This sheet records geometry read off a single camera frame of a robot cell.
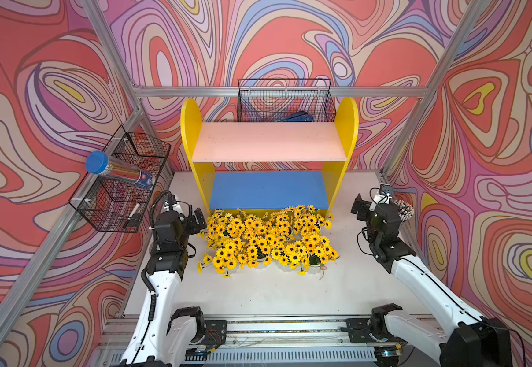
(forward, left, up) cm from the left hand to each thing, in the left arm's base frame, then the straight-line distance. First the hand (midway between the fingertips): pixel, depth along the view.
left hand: (188, 212), depth 78 cm
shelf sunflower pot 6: (-10, -25, -9) cm, 28 cm away
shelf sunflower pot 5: (-13, -13, -9) cm, 20 cm away
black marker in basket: (-4, +17, +3) cm, 17 cm away
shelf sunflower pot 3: (0, -32, -8) cm, 33 cm away
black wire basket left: (-2, +24, +7) cm, 25 cm away
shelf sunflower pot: (-1, -10, -9) cm, 13 cm away
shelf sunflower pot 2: (-3, -23, -7) cm, 25 cm away
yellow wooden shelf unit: (+17, -28, -9) cm, 34 cm away
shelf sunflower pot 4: (+1, -42, -7) cm, 43 cm away
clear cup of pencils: (+3, -78, -3) cm, 78 cm away
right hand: (+4, -65, +1) cm, 65 cm away
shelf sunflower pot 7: (-11, -42, -10) cm, 45 cm away
